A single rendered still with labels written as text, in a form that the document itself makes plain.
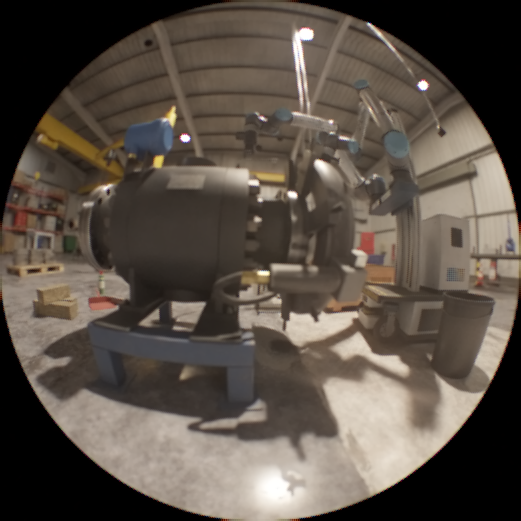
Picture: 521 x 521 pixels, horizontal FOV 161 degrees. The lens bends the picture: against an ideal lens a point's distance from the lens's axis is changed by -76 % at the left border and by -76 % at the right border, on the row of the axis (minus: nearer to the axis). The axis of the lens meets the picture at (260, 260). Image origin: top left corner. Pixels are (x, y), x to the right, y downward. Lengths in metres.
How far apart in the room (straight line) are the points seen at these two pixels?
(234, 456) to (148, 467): 0.22
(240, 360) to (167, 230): 0.46
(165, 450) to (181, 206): 0.71
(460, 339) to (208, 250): 1.09
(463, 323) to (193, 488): 1.04
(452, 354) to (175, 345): 1.09
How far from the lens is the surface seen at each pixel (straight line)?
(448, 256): 1.41
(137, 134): 0.83
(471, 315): 0.96
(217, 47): 9.03
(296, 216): 0.71
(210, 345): 0.53
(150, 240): 0.65
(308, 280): 0.48
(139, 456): 0.59
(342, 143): 1.28
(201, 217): 0.60
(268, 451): 0.57
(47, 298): 1.60
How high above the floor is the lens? 0.49
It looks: 1 degrees down
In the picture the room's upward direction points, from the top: 3 degrees clockwise
